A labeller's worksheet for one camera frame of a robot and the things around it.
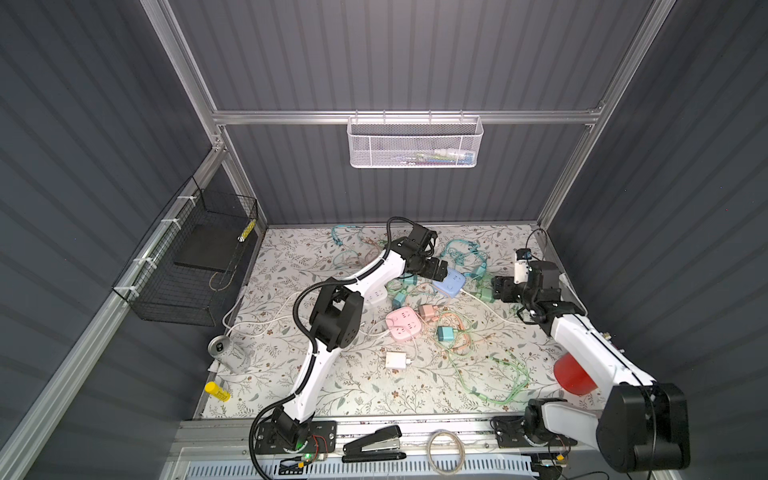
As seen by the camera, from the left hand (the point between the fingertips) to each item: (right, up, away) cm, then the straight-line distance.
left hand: (434, 268), depth 98 cm
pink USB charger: (-3, -13, -4) cm, 14 cm away
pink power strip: (-10, -17, -7) cm, 21 cm away
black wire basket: (-66, 0, -24) cm, 70 cm away
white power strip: (-20, -8, +1) cm, 21 cm away
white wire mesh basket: (-5, +47, +14) cm, 50 cm away
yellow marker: (-58, -30, -23) cm, 69 cm away
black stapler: (-17, -42, -26) cm, 52 cm away
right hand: (+21, -3, -11) cm, 24 cm away
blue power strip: (+6, -5, +2) cm, 9 cm away
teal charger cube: (-12, -10, -2) cm, 16 cm away
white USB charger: (-13, -26, -13) cm, 32 cm away
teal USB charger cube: (+2, -19, -8) cm, 21 cm away
